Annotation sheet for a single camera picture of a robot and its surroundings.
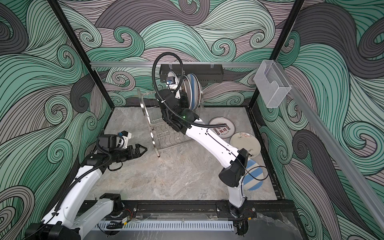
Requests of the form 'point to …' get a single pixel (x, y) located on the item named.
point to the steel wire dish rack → (163, 135)
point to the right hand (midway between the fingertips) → (182, 92)
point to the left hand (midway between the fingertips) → (141, 149)
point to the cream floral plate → (247, 140)
